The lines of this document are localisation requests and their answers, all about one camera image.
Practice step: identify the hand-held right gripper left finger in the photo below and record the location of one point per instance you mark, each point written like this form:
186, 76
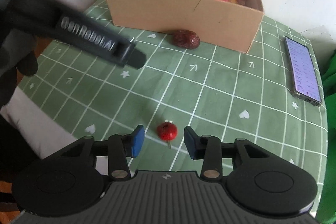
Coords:
137, 141

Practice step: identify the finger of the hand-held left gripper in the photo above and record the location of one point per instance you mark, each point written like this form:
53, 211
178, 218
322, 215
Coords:
137, 58

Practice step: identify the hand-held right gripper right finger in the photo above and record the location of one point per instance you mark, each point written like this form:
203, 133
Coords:
190, 142

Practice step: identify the small red fruit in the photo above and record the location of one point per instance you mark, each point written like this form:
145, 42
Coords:
166, 131

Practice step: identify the dark brown wrinkled fruit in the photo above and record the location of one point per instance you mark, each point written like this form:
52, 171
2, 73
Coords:
185, 39

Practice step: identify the brown cardboard box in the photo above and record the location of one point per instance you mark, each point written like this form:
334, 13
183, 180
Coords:
170, 14

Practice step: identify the person's left hand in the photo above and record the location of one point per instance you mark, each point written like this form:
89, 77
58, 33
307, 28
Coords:
15, 61

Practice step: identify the green checked tablecloth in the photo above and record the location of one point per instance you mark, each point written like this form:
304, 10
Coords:
210, 87

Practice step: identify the smartphone with lit screen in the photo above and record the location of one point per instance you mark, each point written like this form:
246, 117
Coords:
303, 71

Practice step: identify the green cloth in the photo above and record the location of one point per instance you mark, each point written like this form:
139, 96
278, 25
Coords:
329, 134

